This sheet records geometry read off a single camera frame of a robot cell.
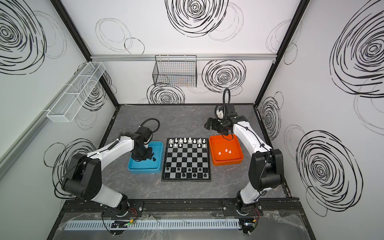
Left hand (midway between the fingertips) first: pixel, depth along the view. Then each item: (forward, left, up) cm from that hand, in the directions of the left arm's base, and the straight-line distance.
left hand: (148, 157), depth 88 cm
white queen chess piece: (+13, -24, 0) cm, 27 cm away
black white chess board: (0, -23, -2) cm, 23 cm away
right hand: (+14, -36, +13) cm, 41 cm away
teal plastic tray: (-3, -4, -3) cm, 6 cm away
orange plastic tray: (+8, -47, -3) cm, 48 cm away
